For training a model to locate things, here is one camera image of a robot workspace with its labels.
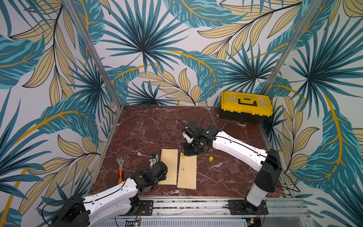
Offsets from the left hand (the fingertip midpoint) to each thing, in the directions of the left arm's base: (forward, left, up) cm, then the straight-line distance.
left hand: (162, 173), depth 84 cm
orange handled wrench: (+8, +27, -1) cm, 28 cm away
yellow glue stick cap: (+10, -30, 0) cm, 31 cm away
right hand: (+6, -13, +14) cm, 20 cm away
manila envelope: (+1, -15, -2) cm, 15 cm away
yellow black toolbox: (+42, -55, +14) cm, 71 cm away
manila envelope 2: (+10, -3, -1) cm, 11 cm away
